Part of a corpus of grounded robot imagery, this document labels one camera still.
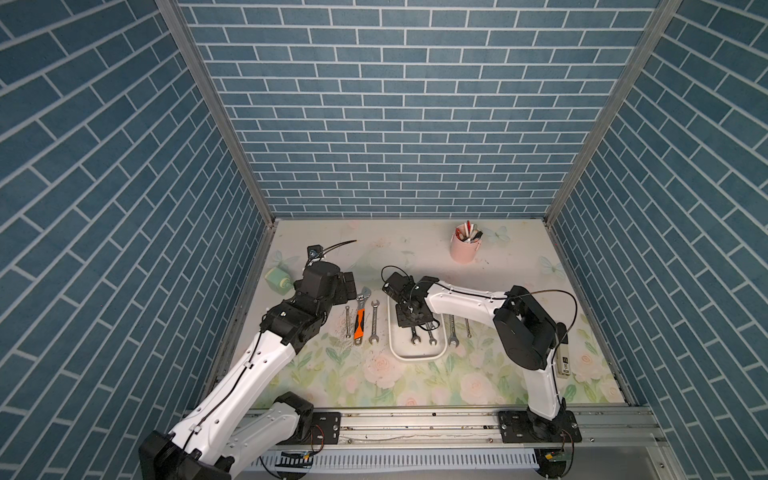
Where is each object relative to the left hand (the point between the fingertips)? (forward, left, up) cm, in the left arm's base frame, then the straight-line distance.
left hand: (343, 278), depth 77 cm
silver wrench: (-7, -20, -21) cm, 29 cm away
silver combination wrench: (-6, -8, -22) cm, 24 cm away
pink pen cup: (+22, -37, -10) cm, 44 cm away
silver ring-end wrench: (-8, -25, -21) cm, 34 cm away
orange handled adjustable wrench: (0, -3, -22) cm, 22 cm away
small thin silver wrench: (-6, -37, -21) cm, 43 cm away
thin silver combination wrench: (-6, +1, -22) cm, 23 cm away
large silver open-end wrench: (-6, -32, -23) cm, 40 cm away
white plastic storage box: (-10, -15, -21) cm, 28 cm away
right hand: (-2, -18, -21) cm, 28 cm away
